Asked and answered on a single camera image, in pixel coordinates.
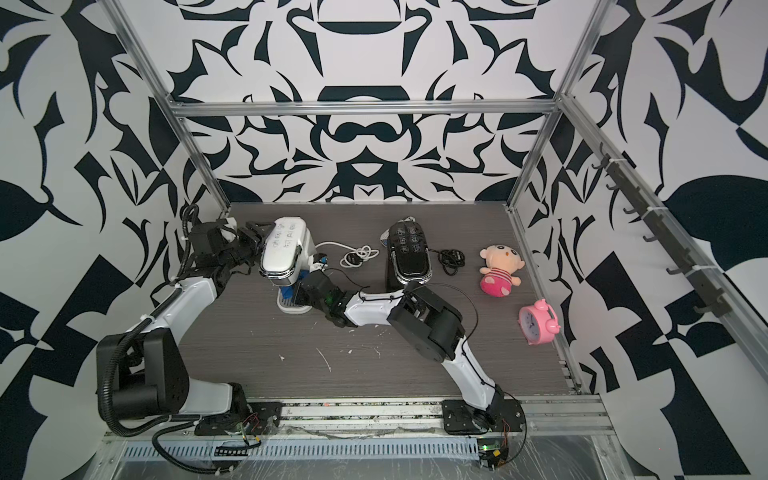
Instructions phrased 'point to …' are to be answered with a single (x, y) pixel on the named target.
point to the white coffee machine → (288, 251)
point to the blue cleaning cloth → (287, 292)
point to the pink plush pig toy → (501, 263)
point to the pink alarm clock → (538, 323)
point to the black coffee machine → (409, 257)
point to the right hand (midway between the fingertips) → (288, 282)
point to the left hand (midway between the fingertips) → (273, 227)
